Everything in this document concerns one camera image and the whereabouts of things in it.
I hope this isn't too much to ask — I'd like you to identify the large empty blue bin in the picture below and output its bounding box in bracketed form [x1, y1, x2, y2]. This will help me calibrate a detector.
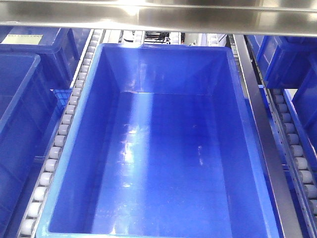
[36, 42, 285, 238]

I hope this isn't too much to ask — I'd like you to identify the steel rack on castors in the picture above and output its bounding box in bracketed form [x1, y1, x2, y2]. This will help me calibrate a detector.
[0, 0, 317, 238]

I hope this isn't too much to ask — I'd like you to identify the row of blue bins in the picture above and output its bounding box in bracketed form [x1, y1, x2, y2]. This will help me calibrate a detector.
[0, 26, 317, 238]

